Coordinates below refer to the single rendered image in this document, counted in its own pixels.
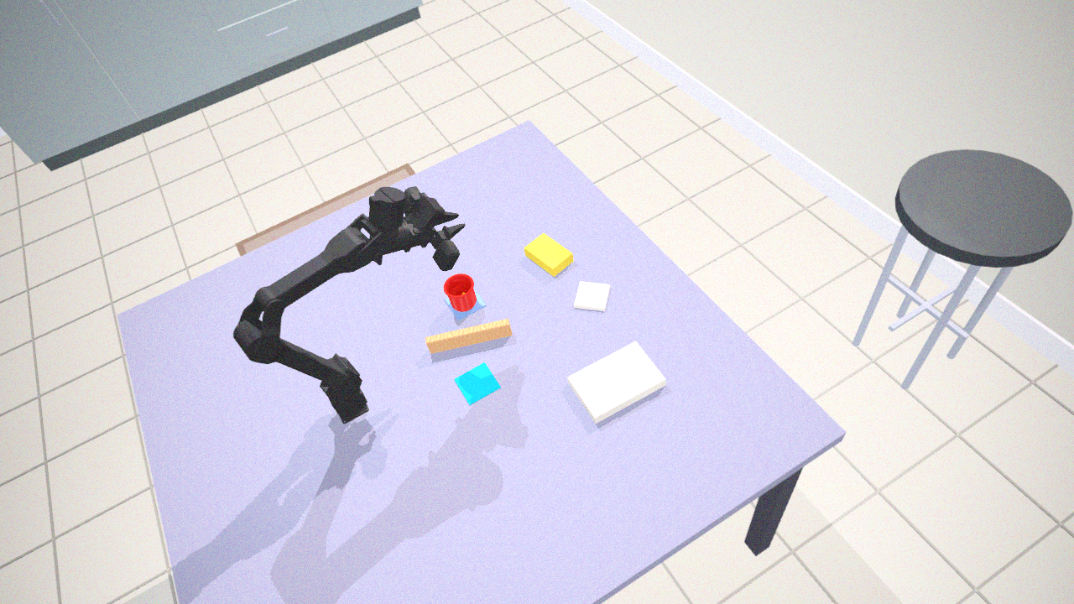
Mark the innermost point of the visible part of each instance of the yellow rectangular block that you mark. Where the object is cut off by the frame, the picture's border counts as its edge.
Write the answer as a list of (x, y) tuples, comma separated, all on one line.
[(548, 254)]

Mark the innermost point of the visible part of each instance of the red cup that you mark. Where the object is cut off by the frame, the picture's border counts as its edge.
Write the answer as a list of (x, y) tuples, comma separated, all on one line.
[(455, 286)]

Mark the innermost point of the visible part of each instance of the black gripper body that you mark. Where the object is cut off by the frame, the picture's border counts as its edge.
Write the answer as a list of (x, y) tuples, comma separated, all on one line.
[(446, 252)]

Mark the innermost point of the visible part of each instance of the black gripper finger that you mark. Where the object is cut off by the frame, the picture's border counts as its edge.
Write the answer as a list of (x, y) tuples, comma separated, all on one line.
[(449, 216), (453, 230)]

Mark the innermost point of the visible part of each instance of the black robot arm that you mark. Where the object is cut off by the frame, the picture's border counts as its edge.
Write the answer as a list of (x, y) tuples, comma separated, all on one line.
[(346, 252)]

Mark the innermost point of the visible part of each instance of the tan wooden bar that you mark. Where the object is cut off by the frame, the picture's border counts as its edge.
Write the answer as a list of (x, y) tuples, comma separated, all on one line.
[(468, 336)]

